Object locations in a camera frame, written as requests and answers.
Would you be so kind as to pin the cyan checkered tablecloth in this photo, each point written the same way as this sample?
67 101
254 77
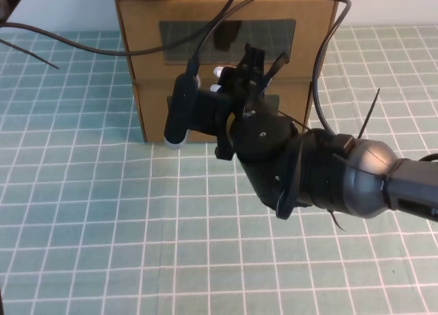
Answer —
94 221

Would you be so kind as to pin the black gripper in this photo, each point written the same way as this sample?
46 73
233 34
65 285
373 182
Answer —
247 127

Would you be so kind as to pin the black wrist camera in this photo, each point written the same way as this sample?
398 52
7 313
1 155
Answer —
182 105

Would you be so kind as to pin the white plastic drawer knob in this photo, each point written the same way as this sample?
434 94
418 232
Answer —
219 78

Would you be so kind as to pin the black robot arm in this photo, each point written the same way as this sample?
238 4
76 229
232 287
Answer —
359 177

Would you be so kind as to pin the brown cardboard shoebox shell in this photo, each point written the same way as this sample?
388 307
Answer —
226 7

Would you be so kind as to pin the brown cardboard drawer with window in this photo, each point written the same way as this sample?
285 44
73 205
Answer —
205 54

